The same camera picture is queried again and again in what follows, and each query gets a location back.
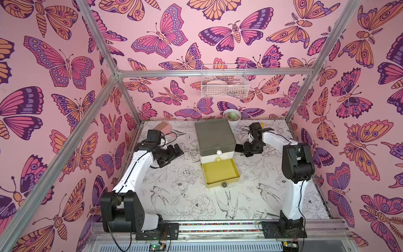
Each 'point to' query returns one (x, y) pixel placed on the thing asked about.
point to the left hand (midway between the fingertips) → (178, 154)
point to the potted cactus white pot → (232, 116)
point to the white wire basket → (224, 81)
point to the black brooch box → (239, 148)
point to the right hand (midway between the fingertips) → (246, 151)
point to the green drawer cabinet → (216, 139)
